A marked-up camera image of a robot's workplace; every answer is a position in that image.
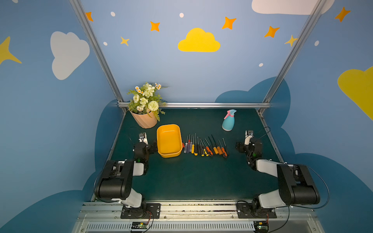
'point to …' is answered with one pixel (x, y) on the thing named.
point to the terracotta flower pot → (146, 120)
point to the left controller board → (139, 224)
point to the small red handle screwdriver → (183, 145)
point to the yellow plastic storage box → (169, 140)
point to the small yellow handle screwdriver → (193, 146)
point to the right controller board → (261, 226)
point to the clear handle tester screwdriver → (186, 145)
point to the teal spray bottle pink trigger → (228, 123)
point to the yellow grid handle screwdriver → (214, 148)
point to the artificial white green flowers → (146, 100)
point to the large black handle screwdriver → (201, 153)
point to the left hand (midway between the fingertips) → (147, 140)
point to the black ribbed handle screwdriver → (196, 147)
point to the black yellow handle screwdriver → (204, 150)
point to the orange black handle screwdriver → (208, 150)
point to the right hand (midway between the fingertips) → (247, 139)
